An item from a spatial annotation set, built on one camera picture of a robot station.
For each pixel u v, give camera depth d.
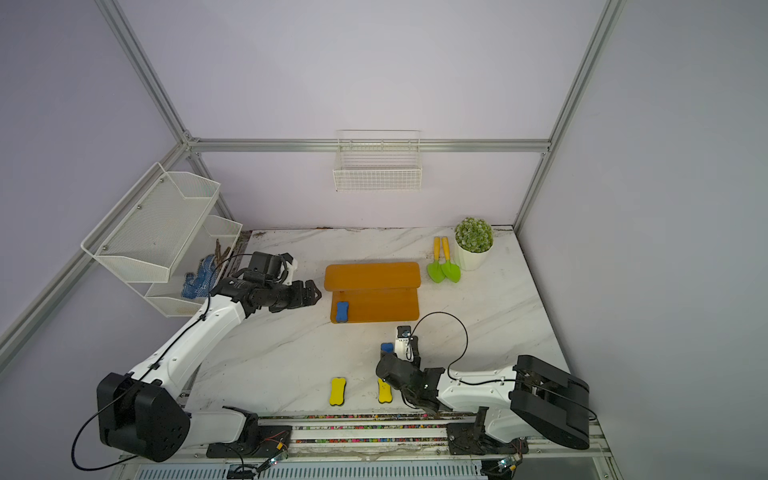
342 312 0.96
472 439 0.73
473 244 0.98
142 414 0.40
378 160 0.95
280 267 0.67
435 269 1.10
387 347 0.90
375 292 1.03
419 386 0.64
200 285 0.88
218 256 0.95
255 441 0.69
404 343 0.73
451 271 1.08
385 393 0.80
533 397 0.43
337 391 0.81
